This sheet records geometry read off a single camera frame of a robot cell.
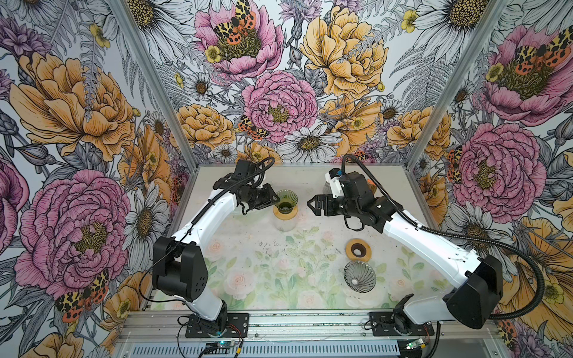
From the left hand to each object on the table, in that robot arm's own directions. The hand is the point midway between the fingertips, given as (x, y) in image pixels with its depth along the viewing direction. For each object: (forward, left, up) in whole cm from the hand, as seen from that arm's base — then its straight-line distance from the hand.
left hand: (276, 206), depth 83 cm
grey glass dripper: (-21, -30, -15) cm, 39 cm away
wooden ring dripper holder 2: (-9, -32, -18) cm, 38 cm away
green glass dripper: (+5, -4, -3) cm, 7 cm away
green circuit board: (-40, +17, -18) cm, 47 cm away
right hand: (-5, -15, +4) cm, 16 cm away
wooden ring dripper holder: (0, -3, -7) cm, 8 cm away
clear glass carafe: (+3, -3, -19) cm, 19 cm away
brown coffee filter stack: (+17, -41, -9) cm, 46 cm away
